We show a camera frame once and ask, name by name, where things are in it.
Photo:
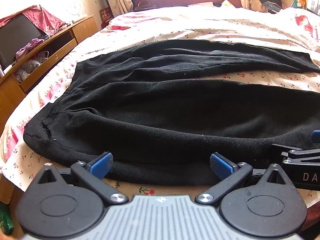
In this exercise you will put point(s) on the wooden television cabinet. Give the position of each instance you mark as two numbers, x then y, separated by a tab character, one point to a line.
85	30

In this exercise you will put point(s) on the black pants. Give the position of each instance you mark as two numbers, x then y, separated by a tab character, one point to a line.
150	110

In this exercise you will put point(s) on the black television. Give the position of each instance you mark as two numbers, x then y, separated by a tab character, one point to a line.
17	37

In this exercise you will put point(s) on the red bag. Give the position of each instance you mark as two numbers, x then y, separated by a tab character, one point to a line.
106	16

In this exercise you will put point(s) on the floral bed sheet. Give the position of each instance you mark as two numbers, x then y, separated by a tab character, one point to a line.
200	25

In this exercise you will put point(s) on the green bag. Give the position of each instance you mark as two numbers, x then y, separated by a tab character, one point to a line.
5	217

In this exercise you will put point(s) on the purple crumpled cloth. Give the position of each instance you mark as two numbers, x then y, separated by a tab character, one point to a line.
30	47

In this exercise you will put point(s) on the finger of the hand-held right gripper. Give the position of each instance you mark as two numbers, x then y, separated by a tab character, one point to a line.
316	136
287	148

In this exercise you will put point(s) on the brown handbag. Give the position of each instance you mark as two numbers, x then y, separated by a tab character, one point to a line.
144	6

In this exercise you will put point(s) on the pile of clothes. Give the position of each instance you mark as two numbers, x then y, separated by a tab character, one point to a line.
267	1

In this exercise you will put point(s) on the colourful picture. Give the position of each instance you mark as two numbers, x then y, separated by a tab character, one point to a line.
300	1

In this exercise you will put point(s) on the white fan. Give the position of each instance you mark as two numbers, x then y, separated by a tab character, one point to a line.
75	5

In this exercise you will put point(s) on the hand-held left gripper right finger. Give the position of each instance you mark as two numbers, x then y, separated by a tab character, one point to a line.
221	166

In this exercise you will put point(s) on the pink floral cloth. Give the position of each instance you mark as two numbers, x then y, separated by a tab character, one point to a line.
47	20

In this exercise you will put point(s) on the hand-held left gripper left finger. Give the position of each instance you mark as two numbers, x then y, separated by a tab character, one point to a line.
101	165

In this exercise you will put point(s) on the grey crumpled clothes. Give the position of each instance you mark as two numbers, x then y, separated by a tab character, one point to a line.
30	66

